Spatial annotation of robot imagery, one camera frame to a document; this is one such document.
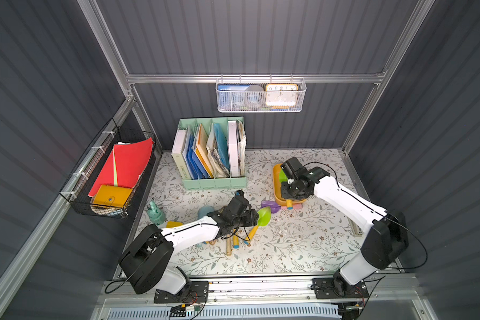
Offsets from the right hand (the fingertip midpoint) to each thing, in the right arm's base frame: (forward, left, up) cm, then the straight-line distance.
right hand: (290, 192), depth 85 cm
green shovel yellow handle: (-3, +6, +15) cm, 16 cm away
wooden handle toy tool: (-18, +26, -14) cm, 35 cm away
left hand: (-8, +16, -7) cm, 19 cm away
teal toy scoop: (-2, +40, -14) cm, 42 cm away
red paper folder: (0, +63, +18) cm, 65 cm away
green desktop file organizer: (+17, +36, +7) cm, 40 cm away
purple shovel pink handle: (0, +5, -14) cm, 15 cm away
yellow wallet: (-13, +63, +17) cm, 66 cm away
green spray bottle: (-8, +58, -6) cm, 59 cm away
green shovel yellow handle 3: (-6, +11, -13) cm, 19 cm away
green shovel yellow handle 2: (-6, +1, +1) cm, 6 cm away
